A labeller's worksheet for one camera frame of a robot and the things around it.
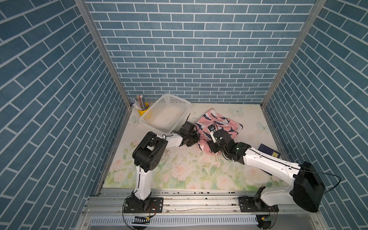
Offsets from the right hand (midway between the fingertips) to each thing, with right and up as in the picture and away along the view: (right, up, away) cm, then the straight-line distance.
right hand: (213, 139), depth 85 cm
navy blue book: (+38, -9, +10) cm, 41 cm away
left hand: (-5, -2, +13) cm, 14 cm away
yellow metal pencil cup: (-50, +17, +20) cm, 56 cm away
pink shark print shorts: (+2, +13, +26) cm, 29 cm away
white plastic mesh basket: (-34, +16, +31) cm, 48 cm away
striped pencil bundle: (-50, +22, +21) cm, 59 cm away
